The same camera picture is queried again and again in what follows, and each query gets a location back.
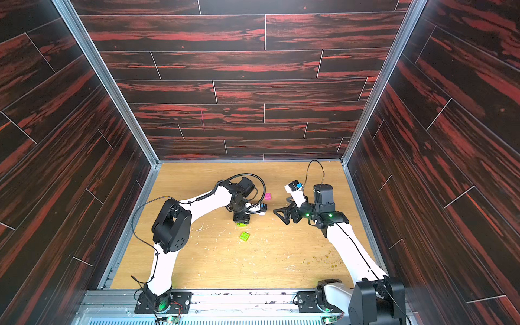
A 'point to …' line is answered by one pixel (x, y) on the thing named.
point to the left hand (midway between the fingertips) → (248, 217)
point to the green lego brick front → (244, 236)
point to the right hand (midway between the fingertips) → (287, 203)
